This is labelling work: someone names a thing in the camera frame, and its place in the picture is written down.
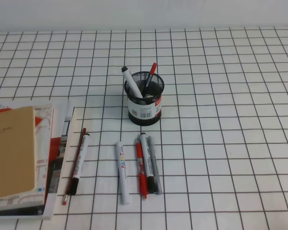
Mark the red pencil with eraser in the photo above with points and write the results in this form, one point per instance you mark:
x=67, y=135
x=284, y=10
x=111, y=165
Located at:
x=67, y=190

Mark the white magazine bottom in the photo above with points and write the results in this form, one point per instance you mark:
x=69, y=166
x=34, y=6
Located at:
x=61, y=124

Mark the red gel pen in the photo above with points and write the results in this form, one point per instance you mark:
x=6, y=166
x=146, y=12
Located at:
x=141, y=175

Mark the white marker black cap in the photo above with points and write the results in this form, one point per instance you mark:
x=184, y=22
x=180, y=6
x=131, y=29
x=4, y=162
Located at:
x=151, y=185
x=78, y=167

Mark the red white map book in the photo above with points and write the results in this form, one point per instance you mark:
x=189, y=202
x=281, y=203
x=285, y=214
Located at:
x=43, y=139

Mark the black mesh pen holder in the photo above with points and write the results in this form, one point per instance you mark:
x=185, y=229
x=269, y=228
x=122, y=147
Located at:
x=146, y=111

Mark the white marker in holder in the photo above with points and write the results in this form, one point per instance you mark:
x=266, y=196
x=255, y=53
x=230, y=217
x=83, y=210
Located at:
x=133, y=86

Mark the tan kraft notebook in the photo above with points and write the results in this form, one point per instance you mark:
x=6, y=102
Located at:
x=17, y=151

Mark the white paint marker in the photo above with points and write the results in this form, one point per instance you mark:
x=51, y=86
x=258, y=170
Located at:
x=125, y=196

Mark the red pen in holder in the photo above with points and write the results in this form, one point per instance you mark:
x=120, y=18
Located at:
x=151, y=73

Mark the grey silver pen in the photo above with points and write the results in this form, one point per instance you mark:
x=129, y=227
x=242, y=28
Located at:
x=151, y=145

